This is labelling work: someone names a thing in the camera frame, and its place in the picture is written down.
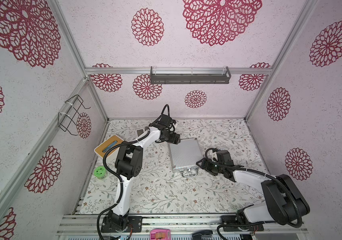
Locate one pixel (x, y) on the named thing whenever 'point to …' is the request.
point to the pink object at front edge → (160, 234)
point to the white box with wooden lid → (101, 149)
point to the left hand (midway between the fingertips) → (175, 140)
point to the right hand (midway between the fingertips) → (199, 163)
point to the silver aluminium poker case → (186, 157)
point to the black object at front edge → (205, 233)
